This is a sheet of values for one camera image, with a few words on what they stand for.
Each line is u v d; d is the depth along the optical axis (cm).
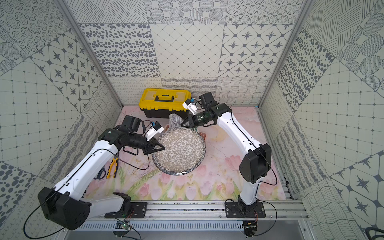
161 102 99
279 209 76
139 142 62
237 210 73
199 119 67
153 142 65
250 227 73
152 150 68
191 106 72
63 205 37
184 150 75
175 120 73
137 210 73
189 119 67
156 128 65
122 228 70
